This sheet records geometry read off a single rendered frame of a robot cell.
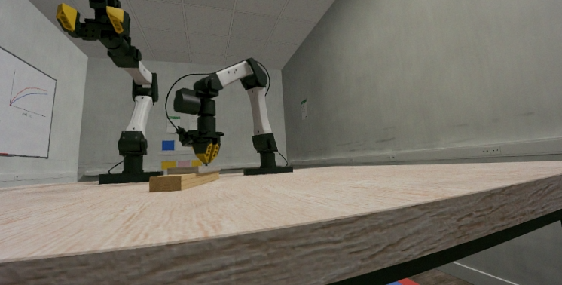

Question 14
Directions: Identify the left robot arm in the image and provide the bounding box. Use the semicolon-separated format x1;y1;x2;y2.
173;57;293;172

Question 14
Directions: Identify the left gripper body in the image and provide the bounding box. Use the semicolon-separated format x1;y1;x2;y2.
188;116;224;154

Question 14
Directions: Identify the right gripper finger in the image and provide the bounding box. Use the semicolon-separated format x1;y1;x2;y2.
106;6;124;34
56;3;77;32

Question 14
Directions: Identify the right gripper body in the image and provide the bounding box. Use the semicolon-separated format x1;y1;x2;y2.
57;11;130;48

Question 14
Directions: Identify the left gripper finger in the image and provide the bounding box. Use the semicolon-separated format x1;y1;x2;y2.
208;143;219;163
195;143;212;164

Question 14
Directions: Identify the light wooden beam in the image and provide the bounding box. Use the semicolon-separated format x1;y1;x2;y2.
149;171;219;192

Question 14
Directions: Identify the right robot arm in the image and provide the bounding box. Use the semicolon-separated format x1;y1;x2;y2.
89;0;163;177

